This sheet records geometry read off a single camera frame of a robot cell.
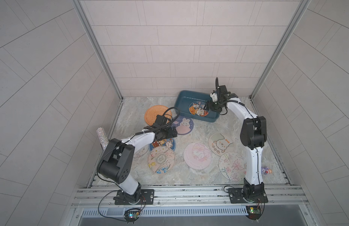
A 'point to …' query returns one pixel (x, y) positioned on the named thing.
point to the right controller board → (254, 212)
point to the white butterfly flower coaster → (232, 166)
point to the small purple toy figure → (266, 171)
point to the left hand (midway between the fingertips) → (174, 132)
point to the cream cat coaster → (220, 143)
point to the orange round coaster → (152, 112)
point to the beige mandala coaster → (161, 159)
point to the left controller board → (131, 215)
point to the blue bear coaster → (170, 142)
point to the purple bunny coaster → (184, 125)
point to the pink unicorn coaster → (197, 156)
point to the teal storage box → (184, 98)
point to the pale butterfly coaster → (141, 150)
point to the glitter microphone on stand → (102, 137)
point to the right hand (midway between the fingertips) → (207, 106)
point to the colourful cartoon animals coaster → (199, 108)
